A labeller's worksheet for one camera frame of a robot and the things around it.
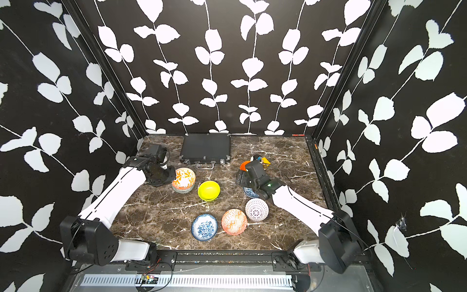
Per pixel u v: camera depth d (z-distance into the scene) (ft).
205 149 3.55
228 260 2.46
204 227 2.69
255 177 2.05
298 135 4.05
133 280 2.30
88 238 1.30
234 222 2.75
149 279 2.29
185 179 2.88
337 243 1.36
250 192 3.06
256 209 2.89
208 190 3.01
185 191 3.05
